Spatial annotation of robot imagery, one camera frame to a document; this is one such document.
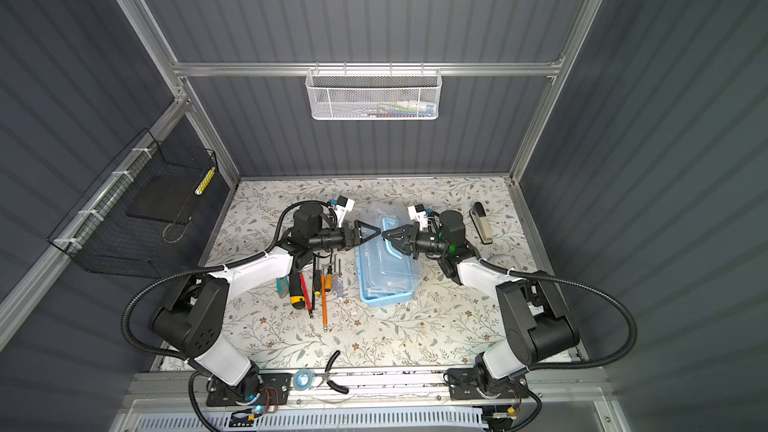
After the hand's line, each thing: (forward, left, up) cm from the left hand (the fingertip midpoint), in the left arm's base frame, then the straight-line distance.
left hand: (376, 234), depth 82 cm
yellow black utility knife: (-10, +24, -17) cm, 31 cm away
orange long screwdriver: (-11, +17, -19) cm, 27 cm away
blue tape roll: (-31, +20, -19) cm, 41 cm away
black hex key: (-5, +20, -17) cm, 27 cm away
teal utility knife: (-6, +29, -16) cm, 34 cm away
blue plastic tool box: (-12, -2, +1) cm, 12 cm away
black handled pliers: (-33, +11, -18) cm, 40 cm away
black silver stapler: (+12, -36, -12) cm, 40 cm away
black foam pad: (+8, +55, +10) cm, 56 cm away
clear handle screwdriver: (-5, +12, -18) cm, 22 cm away
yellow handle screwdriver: (-4, +16, -17) cm, 23 cm away
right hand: (-4, -3, +2) cm, 5 cm away
